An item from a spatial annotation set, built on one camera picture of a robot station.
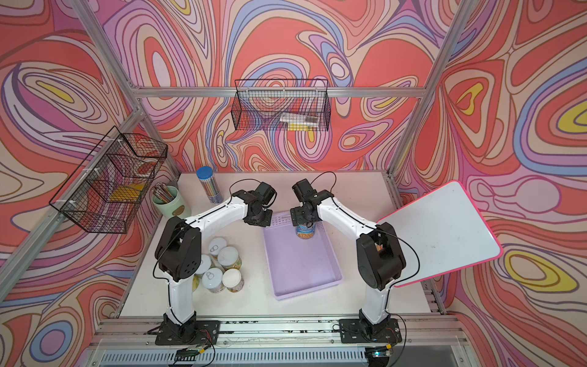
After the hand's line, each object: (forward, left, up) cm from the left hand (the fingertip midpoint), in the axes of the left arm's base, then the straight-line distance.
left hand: (266, 221), depth 94 cm
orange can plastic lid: (-16, +13, 0) cm, 21 cm away
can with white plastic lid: (-24, +10, 0) cm, 26 cm away
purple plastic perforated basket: (-16, -14, -8) cm, 23 cm away
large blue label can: (-5, -15, 0) cm, 16 cm away
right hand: (-2, -17, +3) cm, 17 cm away
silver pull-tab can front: (-24, +17, -1) cm, 30 cm away
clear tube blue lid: (+13, +25, +8) cm, 29 cm away
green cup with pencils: (+6, +41, +7) cm, 42 cm away
